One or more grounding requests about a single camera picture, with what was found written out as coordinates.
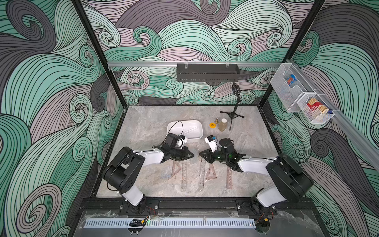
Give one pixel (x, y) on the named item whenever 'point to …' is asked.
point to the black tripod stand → (237, 91)
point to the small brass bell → (216, 121)
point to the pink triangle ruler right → (211, 174)
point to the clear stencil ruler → (201, 175)
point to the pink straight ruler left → (184, 176)
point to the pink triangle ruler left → (175, 169)
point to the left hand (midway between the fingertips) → (194, 154)
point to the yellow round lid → (212, 125)
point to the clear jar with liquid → (223, 125)
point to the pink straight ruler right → (229, 178)
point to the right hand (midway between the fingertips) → (201, 153)
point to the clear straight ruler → (190, 130)
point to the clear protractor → (194, 160)
